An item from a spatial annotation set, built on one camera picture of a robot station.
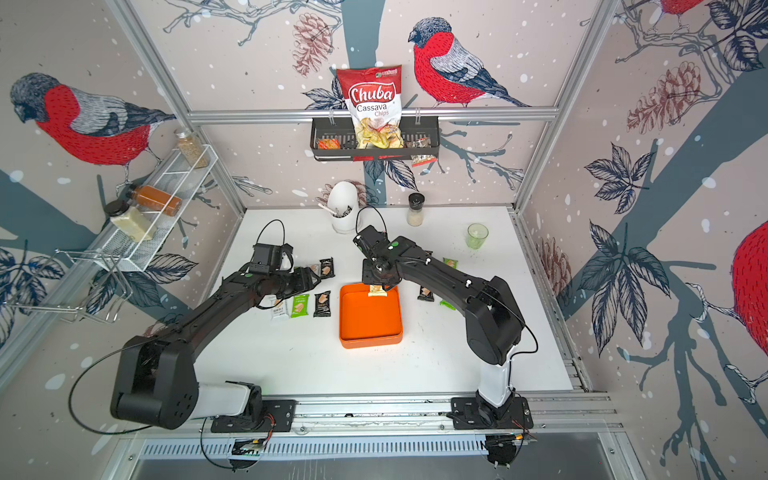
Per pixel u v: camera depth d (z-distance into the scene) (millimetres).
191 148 853
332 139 933
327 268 1007
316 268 1007
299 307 923
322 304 925
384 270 608
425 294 949
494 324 470
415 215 1129
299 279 778
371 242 671
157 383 413
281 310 920
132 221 659
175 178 856
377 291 835
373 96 814
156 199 728
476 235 1093
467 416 721
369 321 878
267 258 687
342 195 1080
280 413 730
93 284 662
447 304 925
